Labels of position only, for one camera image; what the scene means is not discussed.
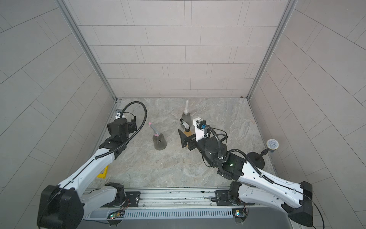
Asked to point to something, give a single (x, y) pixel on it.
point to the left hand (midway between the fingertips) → (127, 118)
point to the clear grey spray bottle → (187, 118)
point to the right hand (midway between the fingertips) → (186, 127)
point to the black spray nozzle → (185, 125)
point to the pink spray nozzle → (157, 133)
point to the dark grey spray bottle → (159, 141)
